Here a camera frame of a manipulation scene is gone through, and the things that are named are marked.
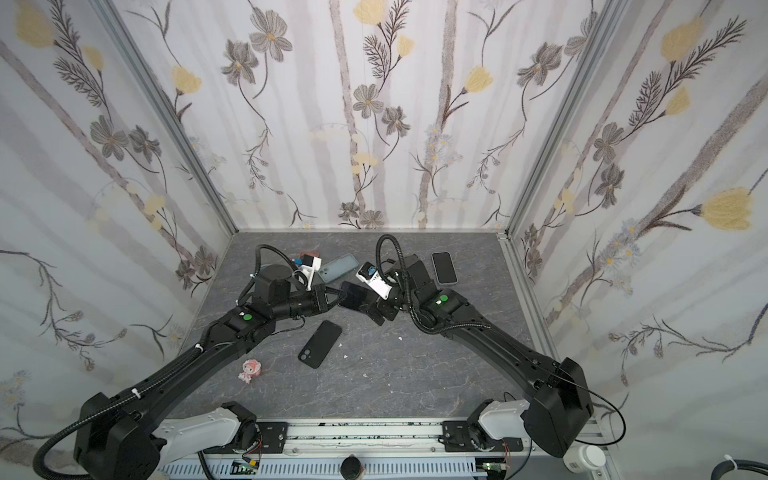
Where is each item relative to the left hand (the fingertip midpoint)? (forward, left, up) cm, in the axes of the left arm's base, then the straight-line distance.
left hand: (342, 288), depth 73 cm
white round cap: (-36, -54, -15) cm, 66 cm away
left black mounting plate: (-29, +18, -24) cm, 41 cm away
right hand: (+1, -6, 0) cm, 7 cm away
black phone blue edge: (+7, -3, -16) cm, 18 cm away
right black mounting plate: (-30, -28, -22) cm, 47 cm away
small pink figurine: (-12, +27, -22) cm, 37 cm away
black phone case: (-3, +9, -27) cm, 28 cm away
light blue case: (+23, +5, -23) cm, 33 cm away
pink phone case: (+33, +17, -26) cm, 46 cm away
